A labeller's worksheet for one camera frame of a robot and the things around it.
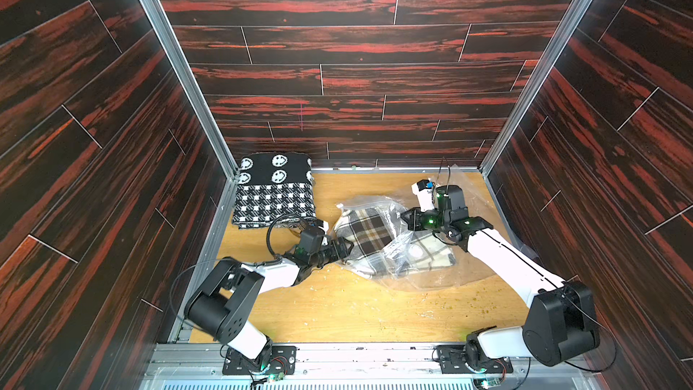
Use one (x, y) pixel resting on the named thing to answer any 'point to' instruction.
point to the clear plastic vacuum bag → (443, 279)
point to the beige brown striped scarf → (381, 238)
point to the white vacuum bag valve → (415, 251)
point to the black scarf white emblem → (272, 185)
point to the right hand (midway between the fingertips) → (407, 212)
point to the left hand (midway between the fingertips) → (348, 248)
